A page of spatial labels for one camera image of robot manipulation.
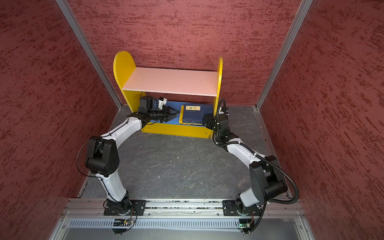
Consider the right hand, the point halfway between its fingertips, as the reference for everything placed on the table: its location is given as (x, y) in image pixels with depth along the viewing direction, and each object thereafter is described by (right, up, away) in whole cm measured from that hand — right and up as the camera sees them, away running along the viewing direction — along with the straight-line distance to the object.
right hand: (207, 120), depth 89 cm
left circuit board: (-43, -50, -17) cm, 69 cm away
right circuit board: (+17, -51, -18) cm, 57 cm away
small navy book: (-9, +4, +1) cm, 10 cm away
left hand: (-18, +3, -3) cm, 18 cm away
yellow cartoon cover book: (-16, +1, +1) cm, 16 cm away
